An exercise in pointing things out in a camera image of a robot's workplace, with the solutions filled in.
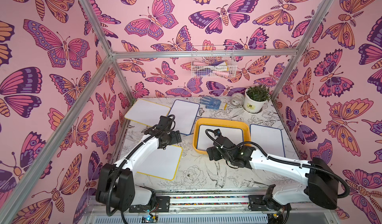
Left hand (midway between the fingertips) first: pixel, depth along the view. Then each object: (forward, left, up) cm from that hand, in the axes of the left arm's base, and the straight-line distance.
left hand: (174, 138), depth 87 cm
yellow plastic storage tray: (+4, -45, -6) cm, 46 cm away
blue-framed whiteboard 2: (+29, -4, -12) cm, 32 cm away
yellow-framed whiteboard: (+28, +24, -10) cm, 39 cm away
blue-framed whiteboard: (+7, -37, -4) cm, 38 cm away
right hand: (-6, -22, +1) cm, 23 cm away
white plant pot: (+27, -53, -2) cm, 60 cm away
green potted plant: (+30, -56, +8) cm, 64 cm away
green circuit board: (-38, +11, -12) cm, 41 cm away
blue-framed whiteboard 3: (+5, -62, -10) cm, 63 cm away
